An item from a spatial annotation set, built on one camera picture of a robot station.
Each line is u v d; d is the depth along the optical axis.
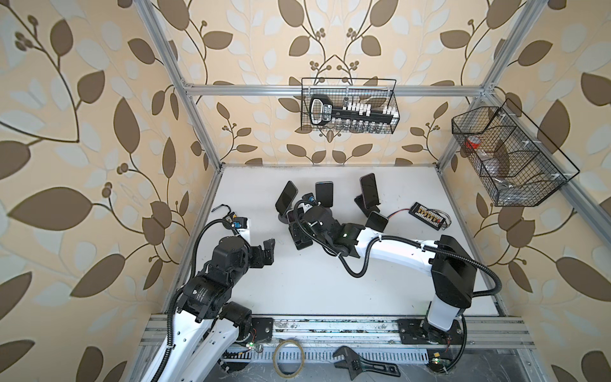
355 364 0.68
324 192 0.93
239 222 0.62
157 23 0.76
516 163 0.73
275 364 0.67
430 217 0.99
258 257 0.62
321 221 0.59
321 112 0.85
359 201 1.05
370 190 0.97
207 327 0.47
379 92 0.91
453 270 0.44
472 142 0.87
